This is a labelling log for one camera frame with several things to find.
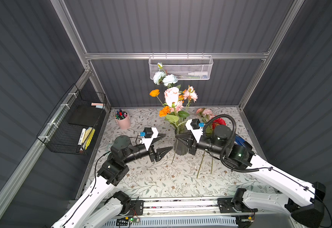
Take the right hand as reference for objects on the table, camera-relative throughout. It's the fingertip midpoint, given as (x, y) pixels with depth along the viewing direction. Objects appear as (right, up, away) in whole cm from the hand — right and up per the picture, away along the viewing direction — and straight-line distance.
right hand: (179, 135), depth 59 cm
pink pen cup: (-37, +7, +40) cm, 55 cm away
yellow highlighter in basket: (-44, -3, +10) cm, 45 cm away
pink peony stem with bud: (+15, -22, +29) cm, 40 cm away
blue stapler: (+44, -8, +37) cm, 58 cm away
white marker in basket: (-47, -7, +7) cm, 48 cm away
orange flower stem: (-6, +12, +16) cm, 21 cm away
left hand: (-5, -3, 0) cm, 6 cm away
